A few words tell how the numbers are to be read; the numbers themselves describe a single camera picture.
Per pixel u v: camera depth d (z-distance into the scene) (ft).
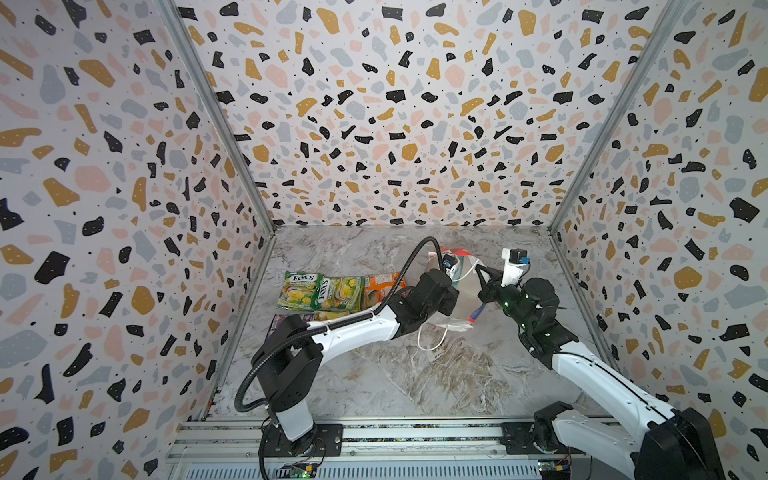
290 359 1.46
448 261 2.34
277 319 3.11
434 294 2.03
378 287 3.28
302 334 1.46
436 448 2.40
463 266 2.31
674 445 1.28
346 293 3.24
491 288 2.25
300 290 3.23
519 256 2.15
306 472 2.31
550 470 2.35
